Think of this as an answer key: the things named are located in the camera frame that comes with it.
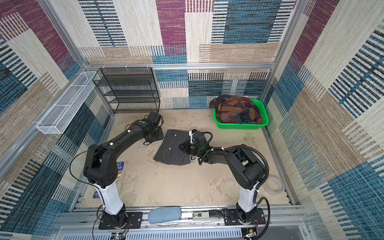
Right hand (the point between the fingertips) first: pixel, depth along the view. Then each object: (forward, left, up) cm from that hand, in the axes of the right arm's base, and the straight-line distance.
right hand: (179, 148), depth 91 cm
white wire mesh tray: (0, +55, +27) cm, 61 cm away
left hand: (+8, +12, +3) cm, 14 cm away
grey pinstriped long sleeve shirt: (-2, +6, -2) cm, 6 cm away
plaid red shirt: (+26, -37, +5) cm, 45 cm away
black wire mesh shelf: (+44, +37, +10) cm, 58 cm away
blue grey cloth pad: (-34, +6, -4) cm, 35 cm away
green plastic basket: (+28, -59, 0) cm, 65 cm away
